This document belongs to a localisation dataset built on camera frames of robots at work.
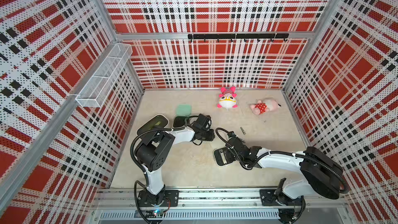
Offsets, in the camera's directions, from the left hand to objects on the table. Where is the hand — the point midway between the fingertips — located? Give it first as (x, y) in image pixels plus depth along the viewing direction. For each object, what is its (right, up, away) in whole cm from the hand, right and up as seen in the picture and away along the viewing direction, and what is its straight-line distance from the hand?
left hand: (215, 136), depth 94 cm
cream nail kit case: (+4, -10, -10) cm, 14 cm away
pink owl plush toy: (+9, +23, +10) cm, 27 cm away
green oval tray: (-35, +9, +2) cm, 37 cm away
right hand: (+8, -7, -7) cm, 13 cm away
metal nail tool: (+18, +2, +3) cm, 18 cm away
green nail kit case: (-23, +15, +17) cm, 32 cm away
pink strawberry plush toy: (+36, +19, +9) cm, 42 cm away
